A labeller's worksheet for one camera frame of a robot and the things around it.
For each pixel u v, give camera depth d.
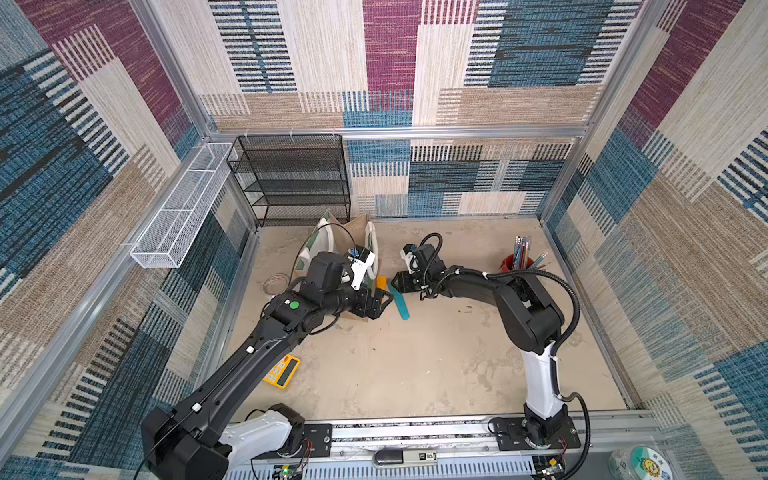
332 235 0.91
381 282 1.02
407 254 0.92
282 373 0.83
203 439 0.38
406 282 0.89
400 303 0.97
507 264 0.95
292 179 1.11
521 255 0.94
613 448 0.73
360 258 0.64
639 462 0.64
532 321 0.55
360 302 0.63
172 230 0.73
